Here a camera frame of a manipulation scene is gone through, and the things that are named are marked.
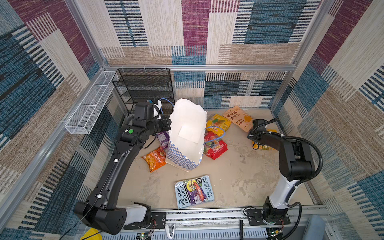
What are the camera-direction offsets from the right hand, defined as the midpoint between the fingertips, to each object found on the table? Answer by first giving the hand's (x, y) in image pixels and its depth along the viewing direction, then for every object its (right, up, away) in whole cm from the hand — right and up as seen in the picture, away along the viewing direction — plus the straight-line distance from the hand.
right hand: (255, 137), depth 100 cm
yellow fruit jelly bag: (-24, +8, +5) cm, 26 cm away
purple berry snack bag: (-54, +3, -33) cm, 63 cm away
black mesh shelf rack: (-78, +35, +5) cm, 86 cm away
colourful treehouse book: (-40, -27, -21) cm, 53 cm away
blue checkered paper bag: (-45, -2, -6) cm, 46 cm away
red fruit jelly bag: (-28, -5, -6) cm, 29 cm away
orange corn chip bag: (-63, -12, -9) cm, 65 cm away
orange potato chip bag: (-7, +13, +10) cm, 18 cm away
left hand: (-51, +11, -30) cm, 60 cm away
